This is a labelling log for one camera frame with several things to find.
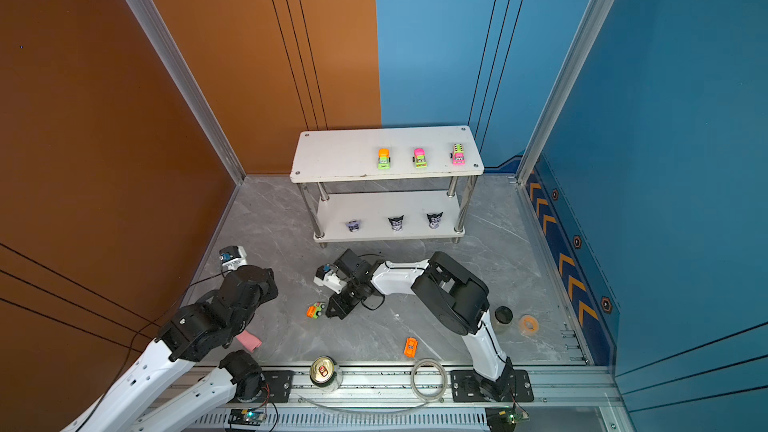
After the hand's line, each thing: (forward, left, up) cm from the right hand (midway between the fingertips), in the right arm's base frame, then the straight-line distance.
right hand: (327, 315), depth 84 cm
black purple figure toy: (+26, -32, +10) cm, 42 cm away
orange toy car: (-9, -23, +1) cm, 25 cm away
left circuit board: (-24, +16, -2) cm, 28 cm away
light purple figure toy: (+25, -6, +9) cm, 27 cm away
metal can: (-16, -3, +9) cm, 19 cm away
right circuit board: (-24, -45, -2) cm, 51 cm away
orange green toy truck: (0, +3, +2) cm, 4 cm away
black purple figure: (+25, -20, +10) cm, 33 cm away
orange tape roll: (-3, -57, -2) cm, 57 cm away
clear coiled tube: (-14, -31, -1) cm, 34 cm away
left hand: (+4, +11, +18) cm, 21 cm away
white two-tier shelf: (+30, -9, +33) cm, 46 cm away
